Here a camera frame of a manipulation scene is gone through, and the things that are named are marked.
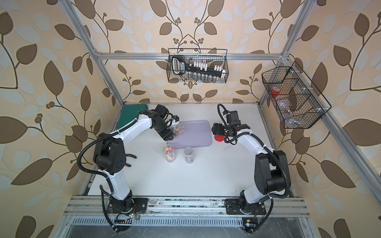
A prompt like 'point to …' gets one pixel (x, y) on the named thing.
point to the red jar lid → (219, 138)
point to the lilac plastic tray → (195, 133)
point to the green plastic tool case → (129, 113)
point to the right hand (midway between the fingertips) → (218, 129)
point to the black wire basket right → (298, 101)
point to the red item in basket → (275, 90)
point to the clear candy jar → (175, 130)
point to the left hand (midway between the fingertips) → (166, 131)
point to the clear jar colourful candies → (169, 153)
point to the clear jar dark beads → (189, 154)
